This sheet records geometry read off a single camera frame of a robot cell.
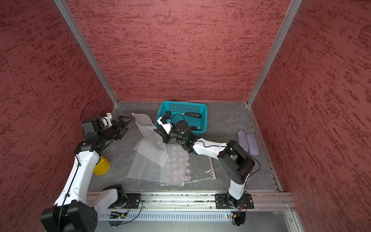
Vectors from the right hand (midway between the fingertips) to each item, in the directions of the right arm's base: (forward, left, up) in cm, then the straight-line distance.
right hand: (156, 131), depth 79 cm
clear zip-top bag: (0, +7, -19) cm, 21 cm away
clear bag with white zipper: (-14, -25, -20) cm, 35 cm away
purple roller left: (+4, -56, -20) cm, 59 cm away
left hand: (+1, +13, +5) cm, 14 cm away
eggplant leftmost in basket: (+25, -3, -16) cm, 30 cm away
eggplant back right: (+26, -22, -17) cm, 38 cm away
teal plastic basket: (+30, -9, -15) cm, 35 cm away
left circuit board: (-37, +19, -21) cm, 47 cm away
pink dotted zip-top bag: (-15, -11, -21) cm, 28 cm away
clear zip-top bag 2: (-13, +11, -20) cm, 27 cm away
